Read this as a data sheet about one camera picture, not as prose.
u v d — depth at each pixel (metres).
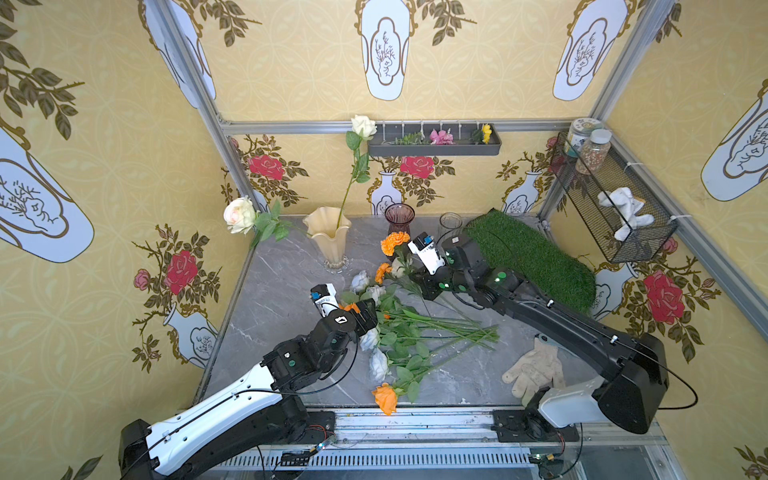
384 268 1.00
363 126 0.83
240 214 0.62
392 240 0.71
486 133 0.88
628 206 0.70
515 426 0.73
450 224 1.00
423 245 0.65
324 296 0.65
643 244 0.78
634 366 0.41
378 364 0.80
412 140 0.88
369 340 0.82
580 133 0.86
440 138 0.88
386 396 0.75
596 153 0.80
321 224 0.95
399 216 0.98
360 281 0.95
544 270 1.03
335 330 0.52
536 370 0.82
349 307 0.65
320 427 0.73
